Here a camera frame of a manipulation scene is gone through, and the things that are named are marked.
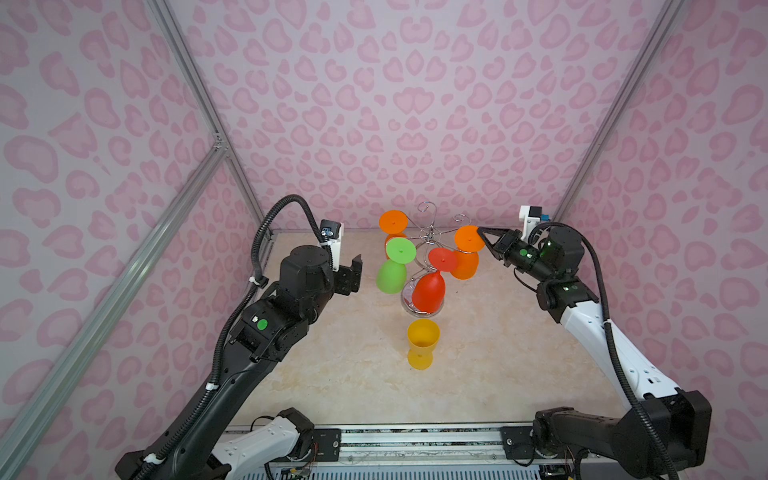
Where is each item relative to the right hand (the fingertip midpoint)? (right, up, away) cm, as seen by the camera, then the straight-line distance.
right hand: (481, 229), depth 70 cm
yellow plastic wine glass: (-12, -28, +12) cm, 33 cm away
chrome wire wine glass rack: (-11, -2, +6) cm, 13 cm away
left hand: (-31, -4, -6) cm, 32 cm away
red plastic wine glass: (-12, -14, +4) cm, 19 cm away
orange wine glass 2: (-20, +2, +7) cm, 21 cm away
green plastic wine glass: (-21, -10, +7) cm, 24 cm away
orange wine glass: (-2, -3, +2) cm, 5 cm away
